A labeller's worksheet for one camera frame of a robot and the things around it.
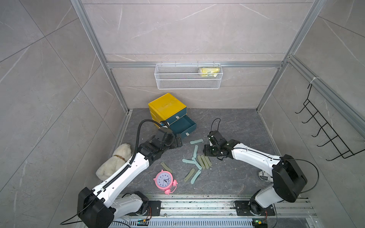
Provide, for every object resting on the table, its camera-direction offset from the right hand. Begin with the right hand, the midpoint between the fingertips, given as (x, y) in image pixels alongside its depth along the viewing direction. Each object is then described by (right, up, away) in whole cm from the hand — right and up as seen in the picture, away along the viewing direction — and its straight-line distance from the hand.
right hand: (206, 151), depth 87 cm
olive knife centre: (-4, -6, +3) cm, 8 cm away
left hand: (-19, +11, -10) cm, 24 cm away
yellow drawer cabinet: (-27, +28, +5) cm, 39 cm away
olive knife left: (-25, -10, 0) cm, 27 cm away
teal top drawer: (-18, +22, +3) cm, 29 cm away
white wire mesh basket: (-11, +51, +13) cm, 54 cm away
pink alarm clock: (-25, -16, -7) cm, 31 cm away
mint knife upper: (-8, +4, +13) cm, 15 cm away
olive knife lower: (-11, -14, -3) cm, 18 cm away
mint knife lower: (-5, -13, -2) cm, 14 cm away
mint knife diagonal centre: (-5, -9, +1) cm, 11 cm away
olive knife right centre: (+2, -7, +3) cm, 8 cm away
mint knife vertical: (-6, -2, +8) cm, 10 cm away
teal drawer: (-13, +15, +10) cm, 23 cm away
